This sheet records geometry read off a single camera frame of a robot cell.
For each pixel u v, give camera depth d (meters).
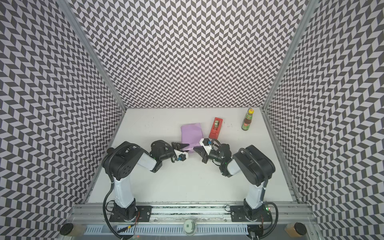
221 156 0.75
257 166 0.46
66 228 0.60
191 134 0.96
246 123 1.01
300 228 0.63
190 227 0.61
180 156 0.77
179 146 0.84
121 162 0.50
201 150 0.79
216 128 0.99
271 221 0.69
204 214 0.74
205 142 0.74
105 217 0.67
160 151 0.76
